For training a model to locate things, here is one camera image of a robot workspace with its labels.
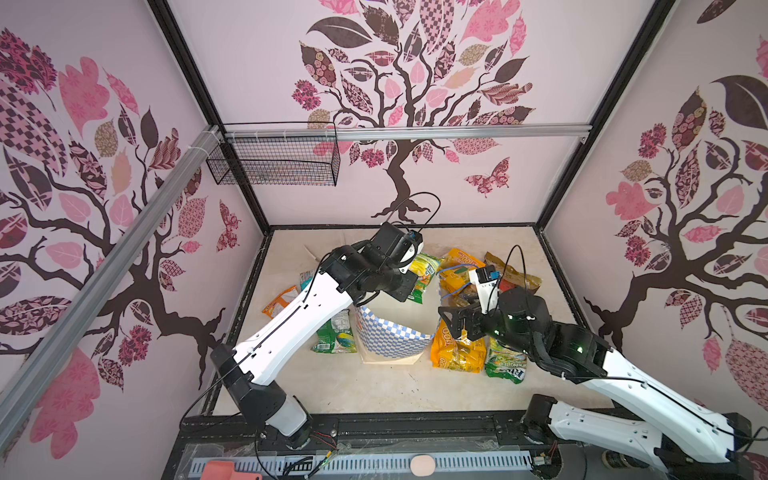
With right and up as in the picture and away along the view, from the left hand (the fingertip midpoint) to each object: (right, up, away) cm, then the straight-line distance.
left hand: (403, 285), depth 70 cm
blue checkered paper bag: (-5, -15, +3) cm, 16 cm away
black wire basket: (-51, +46, +52) cm, 86 cm away
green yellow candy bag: (+5, +5, -2) cm, 7 cm away
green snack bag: (-19, -17, +17) cm, 31 cm away
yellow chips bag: (+17, -21, +12) cm, 29 cm away
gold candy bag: (+42, -1, +30) cm, 52 cm away
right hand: (+11, -3, -4) cm, 13 cm away
